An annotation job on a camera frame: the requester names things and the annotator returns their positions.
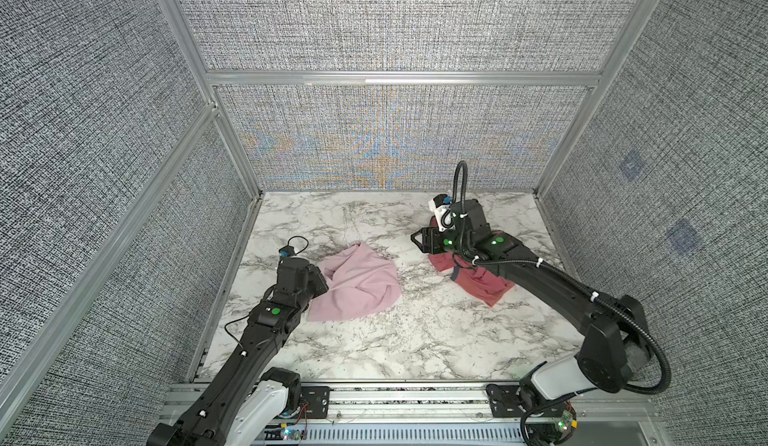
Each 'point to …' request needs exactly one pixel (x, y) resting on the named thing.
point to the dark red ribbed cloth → (483, 283)
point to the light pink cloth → (360, 282)
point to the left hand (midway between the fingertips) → (321, 273)
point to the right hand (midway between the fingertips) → (419, 233)
